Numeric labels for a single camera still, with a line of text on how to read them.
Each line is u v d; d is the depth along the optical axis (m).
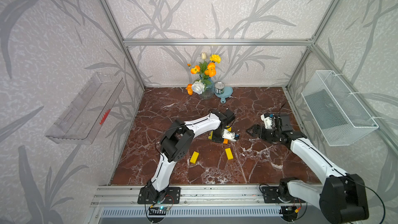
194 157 0.85
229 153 0.87
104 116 0.65
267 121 0.79
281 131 0.65
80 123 0.64
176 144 0.52
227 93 1.16
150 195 0.63
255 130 0.75
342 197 0.39
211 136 0.84
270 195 0.74
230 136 0.81
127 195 0.75
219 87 1.15
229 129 0.96
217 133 0.81
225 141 0.84
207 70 0.78
